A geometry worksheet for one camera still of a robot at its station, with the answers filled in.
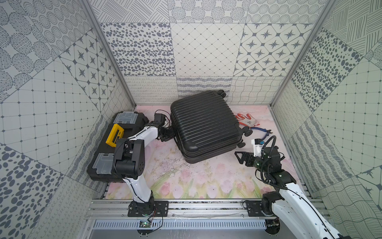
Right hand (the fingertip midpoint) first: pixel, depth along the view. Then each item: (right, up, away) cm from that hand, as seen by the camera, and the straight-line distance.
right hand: (241, 155), depth 82 cm
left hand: (-36, +10, +14) cm, 40 cm away
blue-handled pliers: (+27, +11, +22) cm, 36 cm away
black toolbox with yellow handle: (-68, +17, +3) cm, 70 cm away
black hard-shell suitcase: (-21, +16, -1) cm, 26 cm away
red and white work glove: (+14, +18, +29) cm, 37 cm away
